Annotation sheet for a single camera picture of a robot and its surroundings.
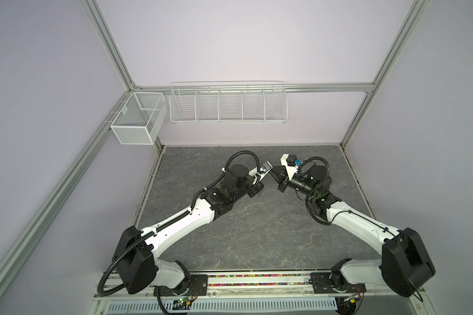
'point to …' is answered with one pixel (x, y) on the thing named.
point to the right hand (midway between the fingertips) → (267, 165)
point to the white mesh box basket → (140, 118)
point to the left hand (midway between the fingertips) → (261, 173)
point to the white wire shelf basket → (228, 102)
